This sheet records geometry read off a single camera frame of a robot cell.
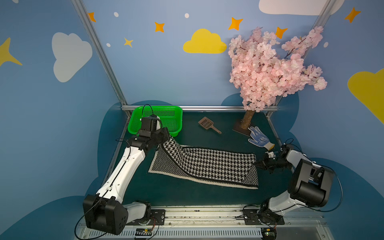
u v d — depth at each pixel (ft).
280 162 2.46
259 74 2.36
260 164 2.64
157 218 2.47
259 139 3.50
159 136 2.21
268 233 2.40
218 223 2.41
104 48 2.79
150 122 1.93
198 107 3.53
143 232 2.40
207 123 3.79
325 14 2.34
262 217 2.30
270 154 2.78
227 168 2.99
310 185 1.51
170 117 3.90
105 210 1.24
